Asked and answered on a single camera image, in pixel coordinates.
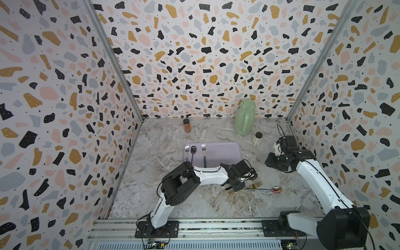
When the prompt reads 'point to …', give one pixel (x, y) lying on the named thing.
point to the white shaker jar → (256, 141)
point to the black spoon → (193, 150)
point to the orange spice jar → (187, 125)
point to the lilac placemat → (208, 154)
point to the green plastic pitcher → (244, 121)
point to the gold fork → (254, 185)
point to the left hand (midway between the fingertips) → (243, 182)
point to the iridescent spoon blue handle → (276, 189)
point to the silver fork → (187, 148)
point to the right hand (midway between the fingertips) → (268, 162)
